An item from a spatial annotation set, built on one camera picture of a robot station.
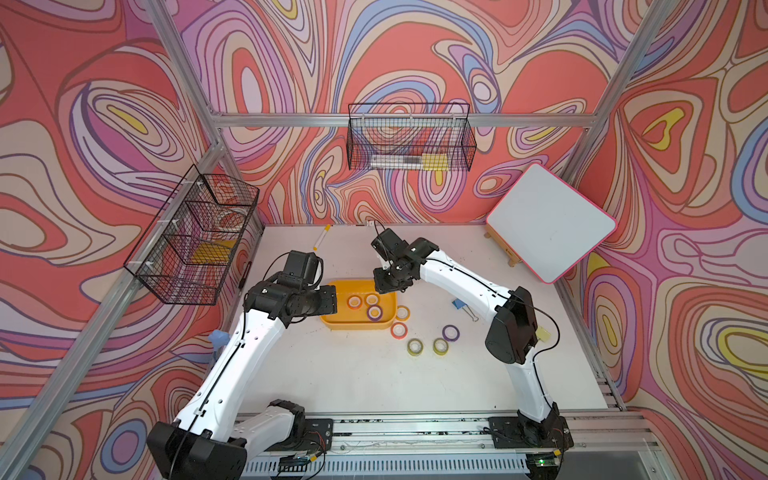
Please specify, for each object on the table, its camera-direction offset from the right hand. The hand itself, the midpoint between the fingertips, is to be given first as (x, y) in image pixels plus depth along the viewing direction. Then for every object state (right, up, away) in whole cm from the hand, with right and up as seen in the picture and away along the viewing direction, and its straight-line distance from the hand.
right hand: (384, 293), depth 86 cm
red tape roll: (-10, -4, +10) cm, 15 cm away
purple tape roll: (-3, -7, +8) cm, 11 cm away
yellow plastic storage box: (-11, -10, +7) cm, 16 cm away
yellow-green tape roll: (+9, -16, +2) cm, 19 cm away
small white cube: (-6, +24, +33) cm, 41 cm away
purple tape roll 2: (+20, -13, +5) cm, 25 cm away
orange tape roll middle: (+6, -8, +10) cm, 14 cm away
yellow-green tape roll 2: (+17, -16, +2) cm, 24 cm away
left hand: (-14, 0, -11) cm, 18 cm away
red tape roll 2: (+5, -12, +5) cm, 14 cm away
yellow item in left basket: (-42, +12, -14) cm, 46 cm away
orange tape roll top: (-4, -3, +12) cm, 13 cm away
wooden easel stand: (+43, +14, +22) cm, 51 cm away
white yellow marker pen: (-24, +22, +33) cm, 46 cm away
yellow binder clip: (+49, -13, +4) cm, 51 cm away
